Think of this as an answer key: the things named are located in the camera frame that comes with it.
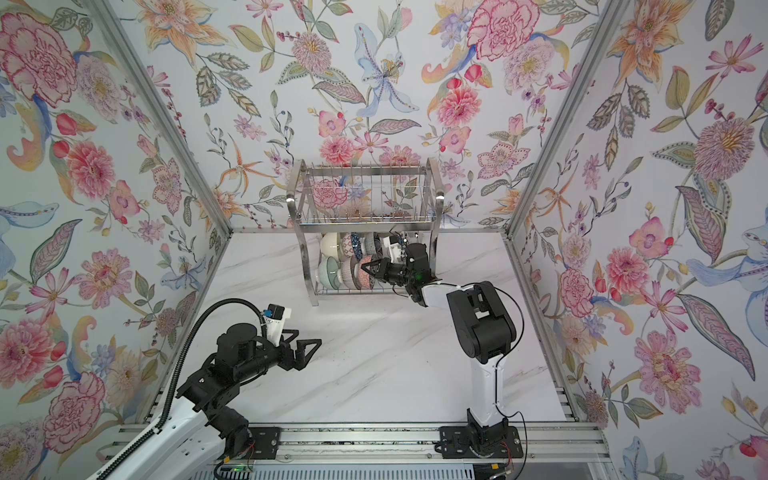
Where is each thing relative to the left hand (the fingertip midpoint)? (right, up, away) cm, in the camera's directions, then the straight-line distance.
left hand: (312, 341), depth 76 cm
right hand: (+11, +19, +17) cm, 28 cm away
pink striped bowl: (+6, +16, +19) cm, 26 cm away
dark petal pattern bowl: (+14, +26, +25) cm, 39 cm away
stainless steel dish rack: (+5, +39, +44) cm, 58 cm away
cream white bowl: (0, +26, +25) cm, 36 cm away
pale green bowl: (+1, +16, +20) cm, 26 cm away
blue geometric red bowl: (+7, +26, +25) cm, 37 cm away
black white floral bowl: (+11, +15, +17) cm, 25 cm away
